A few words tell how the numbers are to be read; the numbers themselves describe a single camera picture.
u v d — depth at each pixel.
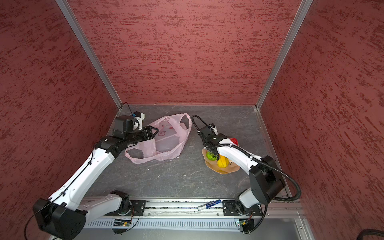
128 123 0.58
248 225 0.69
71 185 0.42
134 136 0.63
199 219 0.73
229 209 0.74
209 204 0.75
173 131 0.98
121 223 0.72
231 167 0.86
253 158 0.46
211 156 0.85
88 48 0.86
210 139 0.64
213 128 0.77
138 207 0.75
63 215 0.36
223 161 0.80
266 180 0.43
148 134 0.67
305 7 0.71
